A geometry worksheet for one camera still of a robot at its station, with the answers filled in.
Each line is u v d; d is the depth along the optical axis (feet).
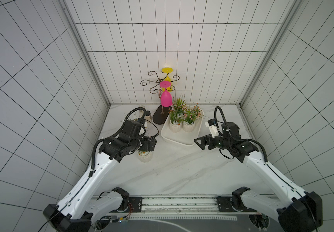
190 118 3.00
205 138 2.22
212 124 2.24
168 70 3.20
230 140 1.93
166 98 3.17
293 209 1.23
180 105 3.37
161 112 3.67
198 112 3.12
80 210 1.27
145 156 2.73
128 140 1.68
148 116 3.38
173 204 2.44
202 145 2.24
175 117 3.21
